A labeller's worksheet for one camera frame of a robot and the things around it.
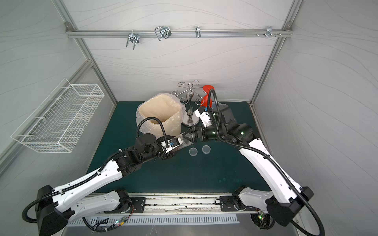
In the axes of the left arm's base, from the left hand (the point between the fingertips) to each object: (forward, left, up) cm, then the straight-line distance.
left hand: (174, 141), depth 71 cm
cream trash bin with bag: (+28, +7, -7) cm, 30 cm away
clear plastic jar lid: (+6, -9, -23) cm, 26 cm away
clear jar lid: (+8, -18, -23) cm, 30 cm away
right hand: (-1, -8, +8) cm, 11 cm away
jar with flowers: (-6, -5, +7) cm, 11 cm away
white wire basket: (+3, +55, +8) cm, 55 cm away
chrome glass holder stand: (+30, -6, +5) cm, 31 cm away
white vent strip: (-30, +7, -24) cm, 39 cm away
